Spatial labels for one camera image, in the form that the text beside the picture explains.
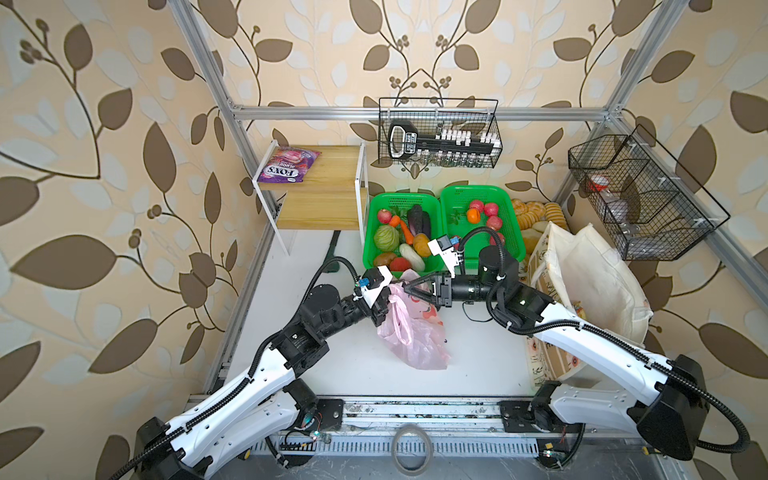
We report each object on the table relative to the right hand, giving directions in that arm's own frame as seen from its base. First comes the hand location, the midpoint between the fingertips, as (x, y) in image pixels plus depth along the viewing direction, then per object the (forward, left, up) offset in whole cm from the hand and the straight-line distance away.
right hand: (407, 292), depth 63 cm
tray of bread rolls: (+44, -51, -25) cm, 72 cm away
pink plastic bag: (-5, -1, -8) cm, 10 cm away
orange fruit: (+46, -28, -25) cm, 59 cm away
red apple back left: (+52, -31, -25) cm, 65 cm away
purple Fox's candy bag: (+39, +32, +5) cm, 51 cm away
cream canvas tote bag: (+12, -49, -13) cm, 53 cm away
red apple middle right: (+41, -35, -25) cm, 60 cm away
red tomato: (+23, 0, -23) cm, 33 cm away
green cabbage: (+33, +5, -21) cm, 39 cm away
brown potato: (+26, +6, -24) cm, 36 cm away
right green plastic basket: (+55, -23, -28) cm, 66 cm away
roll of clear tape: (-22, -4, -29) cm, 37 cm away
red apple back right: (+50, -36, -26) cm, 67 cm away
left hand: (+2, 0, +1) cm, 2 cm away
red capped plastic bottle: (+30, -54, +3) cm, 62 cm away
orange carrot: (+45, +1, -26) cm, 52 cm away
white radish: (+28, -4, -25) cm, 37 cm away
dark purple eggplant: (+42, -7, -24) cm, 49 cm away
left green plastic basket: (+52, +9, -23) cm, 58 cm away
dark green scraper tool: (+27, +23, -29) cm, 45 cm away
